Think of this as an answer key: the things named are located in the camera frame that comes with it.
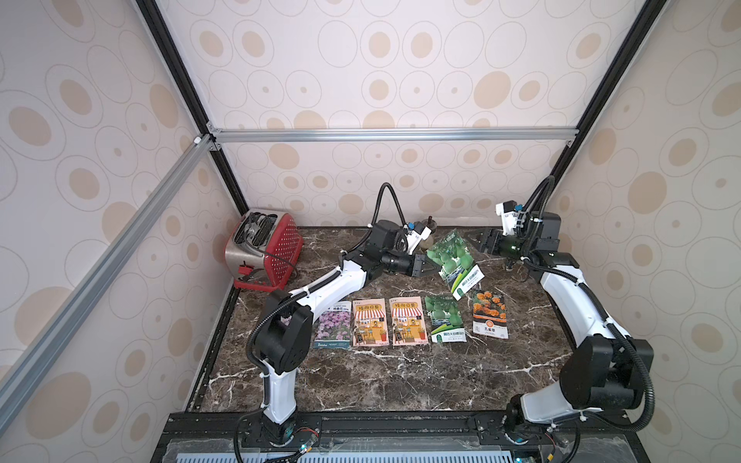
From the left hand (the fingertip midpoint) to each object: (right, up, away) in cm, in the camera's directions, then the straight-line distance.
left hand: (447, 270), depth 75 cm
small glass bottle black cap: (+2, +15, +31) cm, 35 cm away
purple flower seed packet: (-33, -19, +17) cm, 41 cm away
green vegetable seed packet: (+2, +3, +4) cm, 5 cm away
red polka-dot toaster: (-54, +6, +14) cm, 56 cm away
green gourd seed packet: (+4, -17, +17) cm, 25 cm away
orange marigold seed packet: (+19, -16, +19) cm, 31 cm away
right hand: (+12, +10, +6) cm, 17 cm away
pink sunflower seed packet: (-8, -18, +19) cm, 27 cm away
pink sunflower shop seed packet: (-21, -18, +17) cm, 32 cm away
